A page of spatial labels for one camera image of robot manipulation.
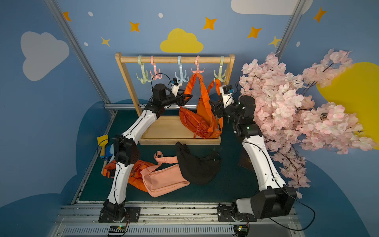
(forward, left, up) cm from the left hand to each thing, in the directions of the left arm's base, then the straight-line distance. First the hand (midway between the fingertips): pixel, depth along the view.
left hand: (189, 90), depth 86 cm
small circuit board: (-66, +34, -36) cm, 83 cm away
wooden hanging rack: (-5, +16, -33) cm, 37 cm away
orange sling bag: (-43, +29, -29) cm, 59 cm away
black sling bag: (-37, -7, -32) cm, 49 cm away
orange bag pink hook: (+2, -5, -22) cm, 22 cm away
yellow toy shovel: (-17, +60, -33) cm, 70 cm away
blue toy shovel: (-27, +52, -33) cm, 67 cm away
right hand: (-15, -15, +8) cm, 22 cm away
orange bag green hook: (-10, -9, -1) cm, 14 cm away
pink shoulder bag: (-45, +15, -28) cm, 56 cm away
